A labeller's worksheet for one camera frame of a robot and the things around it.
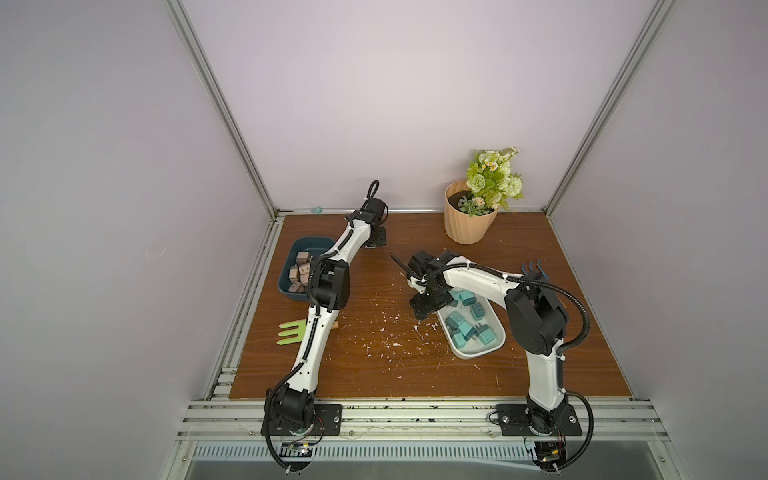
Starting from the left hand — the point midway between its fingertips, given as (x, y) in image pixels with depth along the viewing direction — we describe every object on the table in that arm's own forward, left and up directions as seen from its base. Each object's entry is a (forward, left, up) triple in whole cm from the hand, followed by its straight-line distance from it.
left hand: (378, 237), depth 111 cm
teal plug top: (-40, -25, +2) cm, 47 cm away
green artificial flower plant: (+2, -37, +26) cm, 45 cm away
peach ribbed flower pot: (-3, -29, +10) cm, 31 cm away
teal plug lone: (-32, -32, +3) cm, 45 cm away
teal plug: (-37, -28, +2) cm, 46 cm away
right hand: (-30, -16, +1) cm, 34 cm away
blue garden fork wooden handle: (-11, -58, -1) cm, 59 cm away
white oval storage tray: (-30, -26, -1) cm, 40 cm away
